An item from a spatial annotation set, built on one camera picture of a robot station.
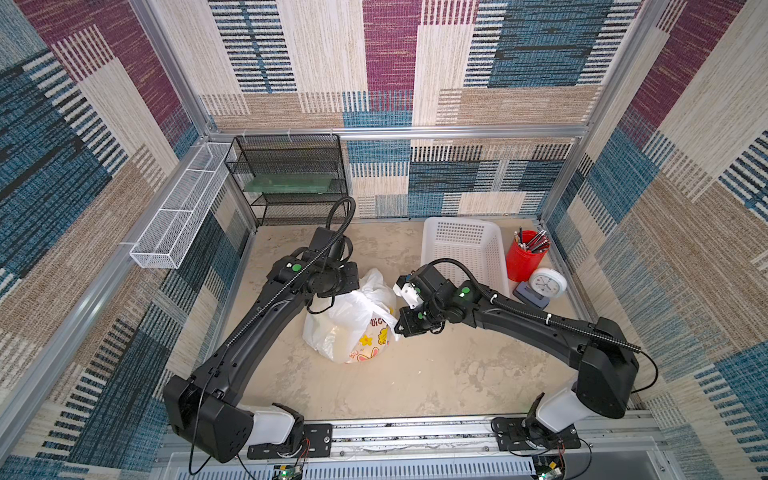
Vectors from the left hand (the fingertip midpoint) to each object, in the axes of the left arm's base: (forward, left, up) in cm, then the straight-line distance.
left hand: (357, 279), depth 77 cm
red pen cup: (+15, -51, -15) cm, 55 cm away
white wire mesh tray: (+26, +59, -4) cm, 64 cm away
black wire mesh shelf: (+47, +24, +7) cm, 53 cm away
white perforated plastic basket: (+27, -38, -22) cm, 51 cm away
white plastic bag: (-9, +1, -9) cm, 12 cm away
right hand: (-10, -11, -10) cm, 18 cm away
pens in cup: (+19, -56, -9) cm, 59 cm away
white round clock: (+9, -58, -16) cm, 60 cm away
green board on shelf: (+33, +22, +5) cm, 40 cm away
